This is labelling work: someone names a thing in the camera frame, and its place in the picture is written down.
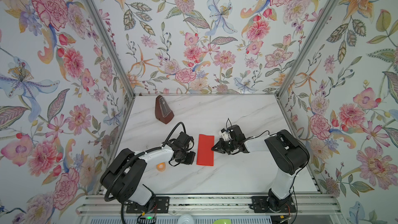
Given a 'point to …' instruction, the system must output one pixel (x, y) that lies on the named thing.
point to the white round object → (185, 219)
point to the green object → (223, 221)
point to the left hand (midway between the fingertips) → (195, 161)
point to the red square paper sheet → (205, 155)
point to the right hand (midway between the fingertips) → (211, 148)
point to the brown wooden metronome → (162, 111)
